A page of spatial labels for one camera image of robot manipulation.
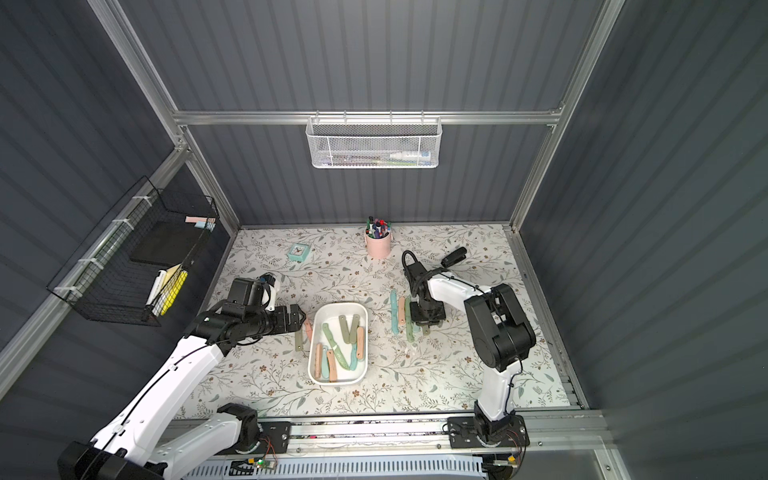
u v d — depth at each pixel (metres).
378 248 1.08
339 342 0.89
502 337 0.50
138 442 0.39
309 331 0.85
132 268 0.73
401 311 0.96
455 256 1.08
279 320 0.69
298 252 1.09
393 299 0.99
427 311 0.81
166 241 0.79
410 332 0.91
